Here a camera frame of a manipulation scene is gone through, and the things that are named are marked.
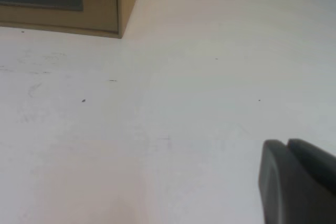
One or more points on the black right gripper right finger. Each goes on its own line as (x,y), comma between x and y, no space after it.
(319,164)

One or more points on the brown cardboard drawer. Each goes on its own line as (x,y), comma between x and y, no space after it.
(99,11)

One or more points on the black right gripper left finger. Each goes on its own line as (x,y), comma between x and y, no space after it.
(288,193)

